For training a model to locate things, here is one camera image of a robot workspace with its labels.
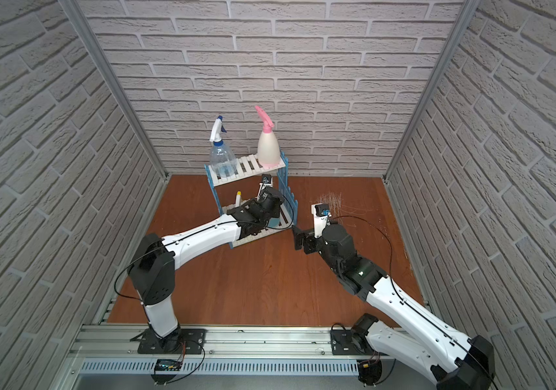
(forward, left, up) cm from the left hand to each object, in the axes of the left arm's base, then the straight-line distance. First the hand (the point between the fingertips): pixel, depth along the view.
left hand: (269, 191), depth 87 cm
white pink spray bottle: (+6, 0, +14) cm, 15 cm away
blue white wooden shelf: (+5, +8, +7) cm, 11 cm away
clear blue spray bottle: (+7, +17, +8) cm, 20 cm away
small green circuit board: (-51, +29, -23) cm, 63 cm away
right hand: (-18, -11, +5) cm, 21 cm away
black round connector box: (-53, -31, -21) cm, 65 cm away
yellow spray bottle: (-3, +11, 0) cm, 12 cm away
